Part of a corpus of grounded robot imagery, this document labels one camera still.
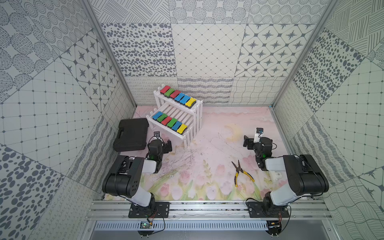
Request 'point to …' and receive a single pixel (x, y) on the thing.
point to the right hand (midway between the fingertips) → (252, 137)
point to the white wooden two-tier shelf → (179, 114)
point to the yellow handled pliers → (238, 169)
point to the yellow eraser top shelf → (190, 102)
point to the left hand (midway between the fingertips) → (160, 139)
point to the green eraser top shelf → (169, 93)
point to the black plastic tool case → (132, 135)
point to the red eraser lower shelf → (166, 121)
